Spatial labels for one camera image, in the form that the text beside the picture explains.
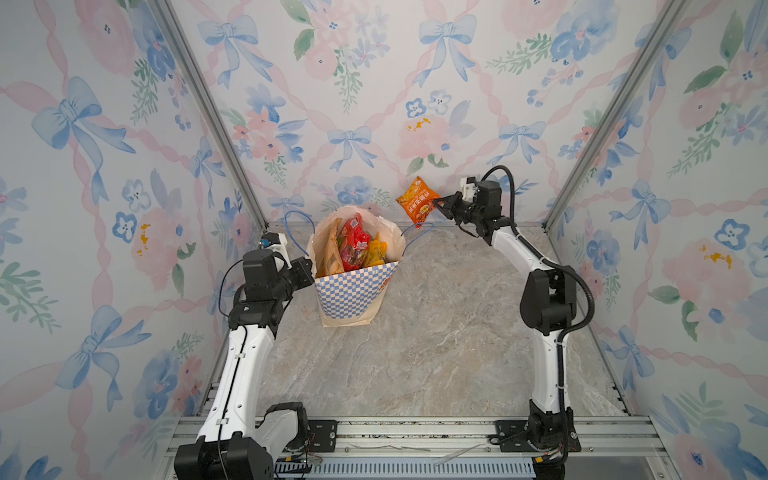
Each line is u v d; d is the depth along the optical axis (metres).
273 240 0.66
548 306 0.59
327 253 0.82
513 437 0.72
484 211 0.80
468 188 0.90
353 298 0.80
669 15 0.69
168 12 0.69
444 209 0.88
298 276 0.68
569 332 0.59
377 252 0.88
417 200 0.97
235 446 0.38
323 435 0.75
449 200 0.87
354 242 0.83
